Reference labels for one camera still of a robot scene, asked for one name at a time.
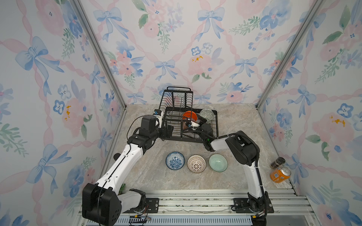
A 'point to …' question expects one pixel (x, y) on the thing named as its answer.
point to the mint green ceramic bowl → (218, 163)
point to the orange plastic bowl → (189, 114)
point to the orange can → (280, 174)
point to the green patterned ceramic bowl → (208, 114)
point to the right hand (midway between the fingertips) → (195, 116)
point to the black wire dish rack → (182, 121)
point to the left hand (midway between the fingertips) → (166, 125)
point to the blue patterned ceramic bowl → (175, 160)
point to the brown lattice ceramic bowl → (196, 164)
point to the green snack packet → (122, 189)
